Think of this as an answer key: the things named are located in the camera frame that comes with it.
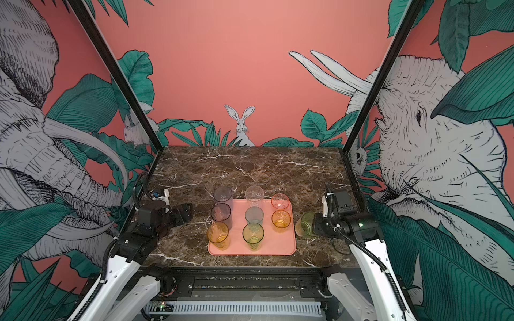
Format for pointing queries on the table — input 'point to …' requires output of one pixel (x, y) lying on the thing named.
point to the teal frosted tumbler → (254, 215)
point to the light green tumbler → (253, 235)
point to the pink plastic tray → (274, 243)
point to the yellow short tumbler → (281, 220)
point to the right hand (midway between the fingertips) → (313, 223)
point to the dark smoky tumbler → (222, 212)
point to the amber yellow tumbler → (219, 235)
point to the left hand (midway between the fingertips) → (182, 205)
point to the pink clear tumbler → (281, 201)
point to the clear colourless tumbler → (254, 195)
